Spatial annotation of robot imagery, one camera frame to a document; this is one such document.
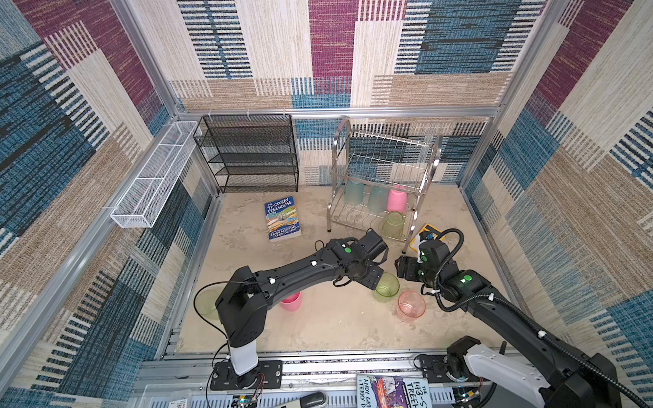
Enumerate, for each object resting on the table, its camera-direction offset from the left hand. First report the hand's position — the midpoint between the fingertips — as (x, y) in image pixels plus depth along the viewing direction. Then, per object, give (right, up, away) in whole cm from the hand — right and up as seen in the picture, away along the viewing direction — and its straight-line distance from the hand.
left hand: (371, 272), depth 80 cm
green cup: (+10, +14, +12) cm, 21 cm away
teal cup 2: (-3, +26, +22) cm, 34 cm away
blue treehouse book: (-32, +16, +25) cm, 44 cm away
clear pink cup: (+14, -12, +5) cm, 19 cm away
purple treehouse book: (+4, -29, -11) cm, 31 cm away
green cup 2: (+7, -7, +8) cm, 12 cm away
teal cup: (+7, +24, +23) cm, 34 cm away
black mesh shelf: (-47, +44, +30) cm, 71 cm away
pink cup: (+13, +24, +18) cm, 33 cm away
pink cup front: (-24, -8, -3) cm, 26 cm away
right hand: (+12, +1, +2) cm, 12 cm away
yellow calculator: (+27, +12, +24) cm, 38 cm away
